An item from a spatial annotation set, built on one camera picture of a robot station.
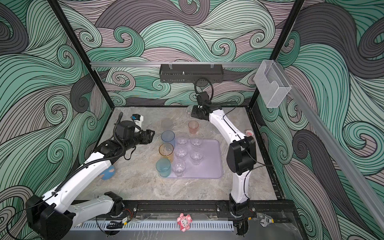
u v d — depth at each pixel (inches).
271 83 31.2
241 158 19.5
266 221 27.5
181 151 34.5
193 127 41.1
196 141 38.1
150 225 27.4
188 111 32.0
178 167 34.5
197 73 37.4
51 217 14.3
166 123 44.4
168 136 36.4
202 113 25.3
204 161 35.2
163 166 33.6
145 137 26.4
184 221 26.4
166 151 32.2
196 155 35.0
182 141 38.5
